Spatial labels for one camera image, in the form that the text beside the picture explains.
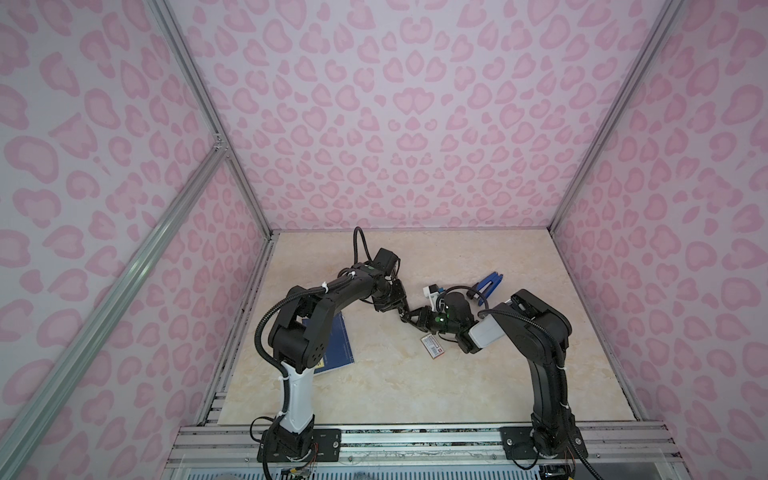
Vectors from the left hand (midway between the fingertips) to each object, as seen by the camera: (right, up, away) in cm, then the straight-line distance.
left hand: (407, 297), depth 94 cm
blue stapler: (+27, +3, +6) cm, 28 cm away
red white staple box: (+7, -14, -6) cm, 16 cm away
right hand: (0, -5, -2) cm, 6 cm away
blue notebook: (-21, -15, -5) cm, 26 cm away
